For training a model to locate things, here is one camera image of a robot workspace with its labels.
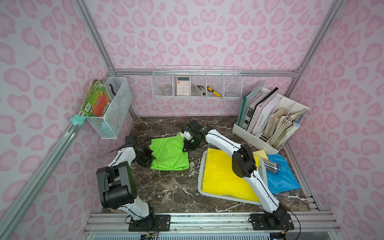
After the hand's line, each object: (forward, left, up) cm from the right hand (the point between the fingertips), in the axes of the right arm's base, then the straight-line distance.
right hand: (182, 150), depth 94 cm
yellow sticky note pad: (+1, -50, -5) cm, 50 cm away
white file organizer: (+17, -56, +10) cm, 59 cm away
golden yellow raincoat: (-18, -21, +3) cm, 28 cm away
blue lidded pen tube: (-11, -52, 0) cm, 53 cm away
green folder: (+20, -38, +24) cm, 49 cm away
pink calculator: (+32, 0, +25) cm, 41 cm away
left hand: (-3, +17, +1) cm, 18 cm away
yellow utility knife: (+32, -20, +20) cm, 43 cm away
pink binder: (+14, -43, +16) cm, 48 cm away
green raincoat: (-2, +9, 0) cm, 9 cm away
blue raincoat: (-17, -59, -4) cm, 62 cm away
